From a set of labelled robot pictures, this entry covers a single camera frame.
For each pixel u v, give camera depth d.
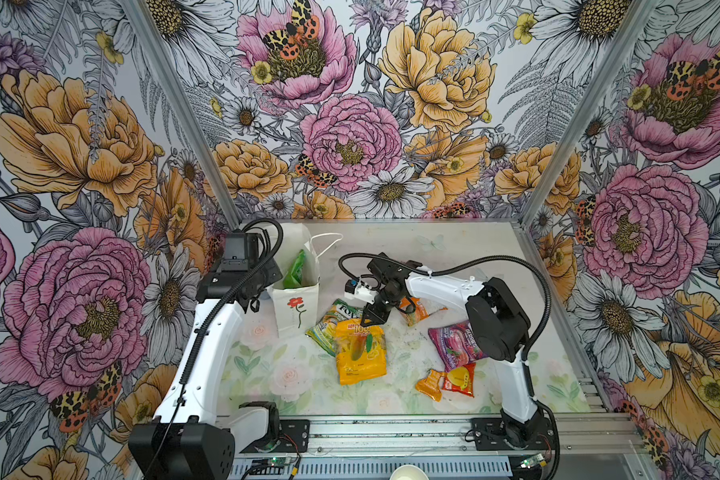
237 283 0.50
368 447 0.73
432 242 1.15
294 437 0.73
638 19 0.72
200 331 0.45
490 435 0.75
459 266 0.61
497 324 0.53
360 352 0.83
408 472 0.64
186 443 0.37
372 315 0.81
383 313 0.83
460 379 0.81
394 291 0.72
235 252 0.56
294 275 0.88
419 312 0.94
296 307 0.78
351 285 0.83
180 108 0.87
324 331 0.89
